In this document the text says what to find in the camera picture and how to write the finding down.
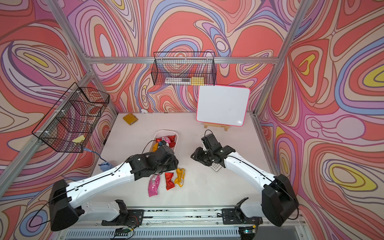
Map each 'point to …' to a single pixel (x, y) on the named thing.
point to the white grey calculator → (215, 166)
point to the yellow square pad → (130, 118)
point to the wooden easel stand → (226, 127)
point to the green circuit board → (123, 230)
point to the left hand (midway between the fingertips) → (178, 163)
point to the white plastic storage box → (159, 133)
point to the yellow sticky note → (79, 139)
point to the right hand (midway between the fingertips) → (194, 161)
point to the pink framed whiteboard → (222, 105)
